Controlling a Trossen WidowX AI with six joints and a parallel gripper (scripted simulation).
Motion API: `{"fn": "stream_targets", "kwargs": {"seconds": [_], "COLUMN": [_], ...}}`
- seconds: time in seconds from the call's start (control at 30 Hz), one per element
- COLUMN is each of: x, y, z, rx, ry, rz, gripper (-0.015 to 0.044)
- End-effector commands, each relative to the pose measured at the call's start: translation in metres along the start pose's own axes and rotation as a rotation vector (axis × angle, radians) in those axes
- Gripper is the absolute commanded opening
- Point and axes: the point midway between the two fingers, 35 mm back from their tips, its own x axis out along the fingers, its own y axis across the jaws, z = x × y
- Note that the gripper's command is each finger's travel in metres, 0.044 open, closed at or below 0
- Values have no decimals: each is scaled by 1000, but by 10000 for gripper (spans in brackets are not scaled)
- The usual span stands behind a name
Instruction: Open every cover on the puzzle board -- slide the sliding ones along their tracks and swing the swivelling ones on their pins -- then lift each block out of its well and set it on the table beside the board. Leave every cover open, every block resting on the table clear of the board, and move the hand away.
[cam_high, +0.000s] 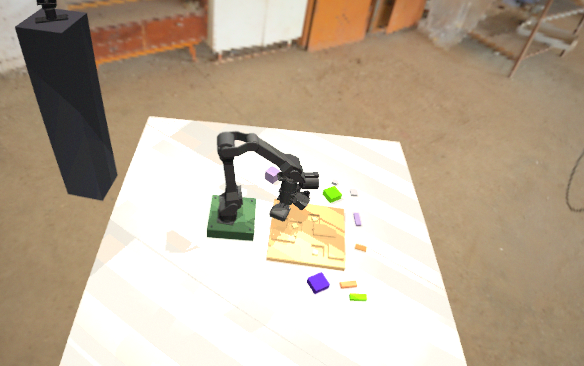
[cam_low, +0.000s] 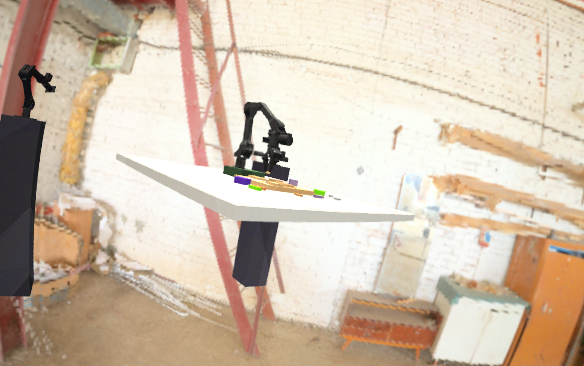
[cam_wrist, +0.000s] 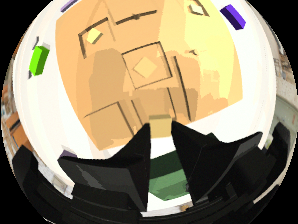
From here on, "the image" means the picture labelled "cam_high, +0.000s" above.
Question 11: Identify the purple square block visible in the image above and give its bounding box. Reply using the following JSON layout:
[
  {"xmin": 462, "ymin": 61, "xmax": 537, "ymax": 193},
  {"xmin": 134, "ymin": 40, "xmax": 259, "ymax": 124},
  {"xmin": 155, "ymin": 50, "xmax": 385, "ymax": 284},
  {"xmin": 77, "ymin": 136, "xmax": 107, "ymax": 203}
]
[{"xmin": 307, "ymin": 272, "xmax": 330, "ymax": 295}]

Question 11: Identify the purple cube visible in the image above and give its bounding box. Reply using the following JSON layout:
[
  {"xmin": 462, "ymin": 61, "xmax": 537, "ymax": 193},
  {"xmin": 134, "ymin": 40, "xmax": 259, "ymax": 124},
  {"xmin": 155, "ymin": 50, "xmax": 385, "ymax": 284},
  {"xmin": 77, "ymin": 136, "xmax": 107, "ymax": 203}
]
[{"xmin": 264, "ymin": 166, "xmax": 280, "ymax": 184}]

